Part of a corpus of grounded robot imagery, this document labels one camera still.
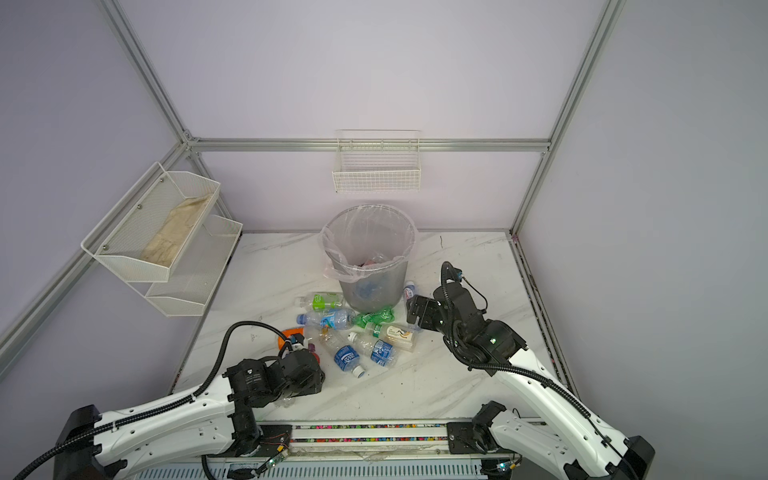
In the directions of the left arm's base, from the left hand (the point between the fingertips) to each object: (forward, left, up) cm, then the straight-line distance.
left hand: (315, 380), depth 77 cm
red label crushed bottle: (+29, -13, +14) cm, 35 cm away
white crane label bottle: (+13, -23, 0) cm, 27 cm away
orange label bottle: (+7, +6, +13) cm, 16 cm away
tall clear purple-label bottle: (+30, -26, -1) cm, 39 cm away
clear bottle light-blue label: (+17, -4, +3) cm, 17 cm away
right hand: (+13, -27, +18) cm, 34 cm away
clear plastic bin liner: (+44, -11, +9) cm, 46 cm away
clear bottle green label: (+24, +2, 0) cm, 24 cm away
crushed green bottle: (+19, -18, +1) cm, 26 cm away
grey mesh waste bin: (+26, -21, +12) cm, 36 cm away
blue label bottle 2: (+7, -7, 0) cm, 10 cm away
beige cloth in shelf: (+25, +38, +24) cm, 52 cm away
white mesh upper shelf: (+33, +45, +25) cm, 61 cm away
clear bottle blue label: (+27, -14, +2) cm, 31 cm away
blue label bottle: (+8, -17, -1) cm, 19 cm away
